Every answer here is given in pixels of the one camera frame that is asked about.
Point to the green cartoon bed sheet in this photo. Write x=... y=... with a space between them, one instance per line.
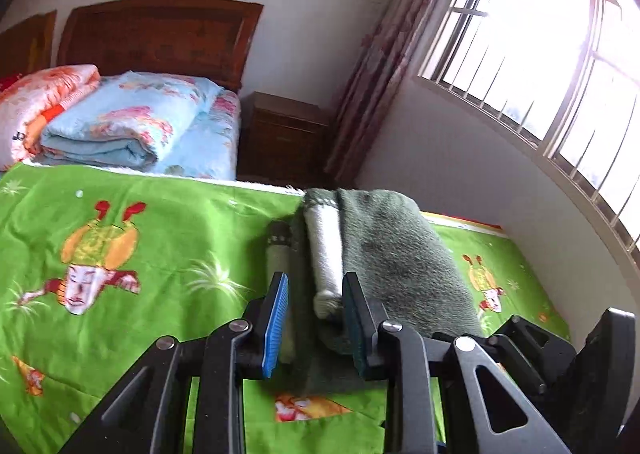
x=95 y=265

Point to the barred window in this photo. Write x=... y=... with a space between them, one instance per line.
x=563 y=77

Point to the pink orange floral quilt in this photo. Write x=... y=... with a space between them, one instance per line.
x=30 y=103

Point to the red floral curtain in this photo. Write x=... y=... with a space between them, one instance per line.
x=370 y=91

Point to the red floral bed sheet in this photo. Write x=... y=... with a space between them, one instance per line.
x=8 y=81

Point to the wooden headboard near window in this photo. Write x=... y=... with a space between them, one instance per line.
x=205 y=38

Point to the green white knit sweater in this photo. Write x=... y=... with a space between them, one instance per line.
x=399 y=260

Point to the light blue floral quilt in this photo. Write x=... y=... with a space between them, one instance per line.
x=157 y=123

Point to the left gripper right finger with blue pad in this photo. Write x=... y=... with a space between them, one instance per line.
x=430 y=378

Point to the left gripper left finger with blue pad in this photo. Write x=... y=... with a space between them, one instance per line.
x=145 y=411

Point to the dark wooden nightstand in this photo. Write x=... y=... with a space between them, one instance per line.
x=283 y=142

